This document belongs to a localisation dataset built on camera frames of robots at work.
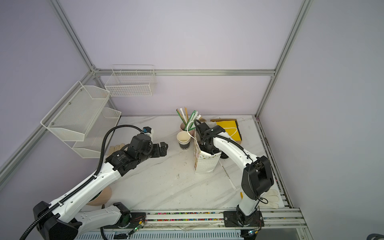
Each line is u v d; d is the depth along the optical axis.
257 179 0.45
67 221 0.41
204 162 0.78
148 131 0.67
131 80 0.95
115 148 1.01
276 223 0.74
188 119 1.01
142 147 0.57
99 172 0.47
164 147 0.68
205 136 0.61
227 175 0.89
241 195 0.82
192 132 1.02
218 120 1.12
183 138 0.95
